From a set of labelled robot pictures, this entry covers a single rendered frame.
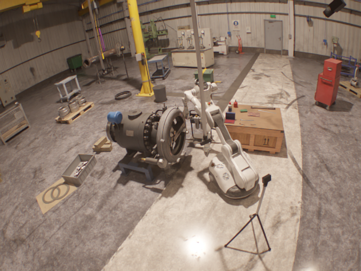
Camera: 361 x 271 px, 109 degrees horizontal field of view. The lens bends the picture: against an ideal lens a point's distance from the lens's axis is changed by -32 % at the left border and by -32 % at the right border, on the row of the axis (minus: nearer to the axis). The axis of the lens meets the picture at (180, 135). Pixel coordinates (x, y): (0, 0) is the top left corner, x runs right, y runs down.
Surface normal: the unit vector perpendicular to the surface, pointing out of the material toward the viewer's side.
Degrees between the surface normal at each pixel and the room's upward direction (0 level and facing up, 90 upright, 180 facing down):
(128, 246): 0
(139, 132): 57
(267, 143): 90
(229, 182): 38
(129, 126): 46
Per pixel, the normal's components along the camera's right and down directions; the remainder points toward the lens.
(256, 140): -0.36, 0.54
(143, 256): -0.12, -0.83
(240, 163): 0.04, -0.61
